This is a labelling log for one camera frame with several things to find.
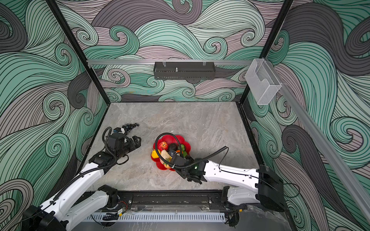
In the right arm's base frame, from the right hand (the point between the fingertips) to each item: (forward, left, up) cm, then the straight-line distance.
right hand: (182, 163), depth 78 cm
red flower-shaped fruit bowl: (+18, +8, -4) cm, 20 cm away
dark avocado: (+12, +6, -4) cm, 14 cm away
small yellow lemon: (+6, +17, 0) cm, 18 cm away
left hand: (+12, +27, +6) cm, 30 cm away
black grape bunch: (+28, +39, -5) cm, 48 cm away
